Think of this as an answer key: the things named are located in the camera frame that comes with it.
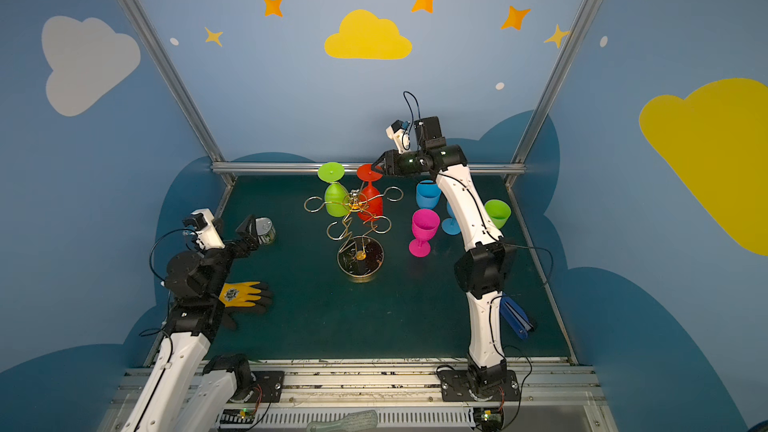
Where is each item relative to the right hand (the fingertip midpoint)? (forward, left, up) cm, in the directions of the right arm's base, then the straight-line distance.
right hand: (378, 164), depth 82 cm
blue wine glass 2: (+3, -26, -31) cm, 41 cm away
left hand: (-20, +34, -1) cm, 39 cm away
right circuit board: (-54, -31, -35) cm, 71 cm away
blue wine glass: (+4, -16, -16) cm, 23 cm away
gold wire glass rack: (-12, +6, -30) cm, 33 cm away
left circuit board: (-57, +32, -33) cm, 73 cm away
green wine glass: (-4, +13, -10) cm, 17 cm away
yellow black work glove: (-30, +39, -27) cm, 56 cm away
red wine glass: (-12, +1, -3) cm, 12 cm away
